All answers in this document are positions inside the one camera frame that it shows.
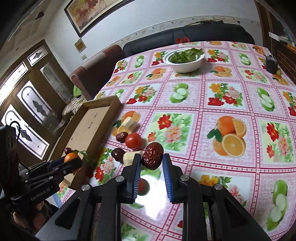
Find white bowl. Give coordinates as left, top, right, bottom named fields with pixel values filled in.
left=163, top=48, right=205, bottom=73

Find gloved left hand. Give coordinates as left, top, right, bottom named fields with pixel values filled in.
left=12, top=200, right=58, bottom=235

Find large wrinkled red date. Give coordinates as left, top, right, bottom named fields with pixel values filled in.
left=142, top=142, right=164, bottom=170

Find brown armchair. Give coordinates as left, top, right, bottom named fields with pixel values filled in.
left=70, top=45, right=124, bottom=100

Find wooden glass door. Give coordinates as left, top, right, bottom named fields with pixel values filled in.
left=1, top=40, right=73, bottom=166

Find green leafy vegetables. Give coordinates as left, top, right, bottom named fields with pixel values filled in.
left=169, top=48, right=204, bottom=64

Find dark plum in tray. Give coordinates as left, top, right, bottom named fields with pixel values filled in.
left=64, top=147, right=73, bottom=155

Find red tomato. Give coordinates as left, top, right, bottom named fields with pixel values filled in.
left=138, top=178, right=150, bottom=196
left=125, top=133, right=142, bottom=149

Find dark plum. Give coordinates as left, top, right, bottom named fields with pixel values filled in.
left=64, top=147, right=73, bottom=155
left=111, top=148, right=125, bottom=163

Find floral seat cover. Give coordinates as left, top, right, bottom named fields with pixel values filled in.
left=62, top=95, right=87, bottom=116

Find black cable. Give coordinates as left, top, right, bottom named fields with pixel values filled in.
left=9, top=120, right=22, bottom=149

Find small mandarin with leaf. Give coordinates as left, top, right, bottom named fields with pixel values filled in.
left=64, top=152, right=82, bottom=174

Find framed painting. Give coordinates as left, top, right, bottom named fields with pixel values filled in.
left=64, top=0, right=132, bottom=37

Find small yellow wall picture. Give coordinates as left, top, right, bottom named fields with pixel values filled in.
left=74, top=38, right=86, bottom=53

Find green cushion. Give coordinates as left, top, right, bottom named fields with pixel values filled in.
left=73, top=85, right=82, bottom=97

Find dark cup on table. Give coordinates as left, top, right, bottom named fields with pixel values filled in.
left=265, top=55, right=278, bottom=74

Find floral fruit pattern tablecloth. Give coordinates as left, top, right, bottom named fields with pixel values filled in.
left=55, top=41, right=296, bottom=241

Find cardboard tray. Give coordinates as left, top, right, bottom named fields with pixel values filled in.
left=47, top=95, right=122, bottom=190

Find black leather sofa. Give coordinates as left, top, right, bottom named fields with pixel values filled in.
left=123, top=21, right=255, bottom=57

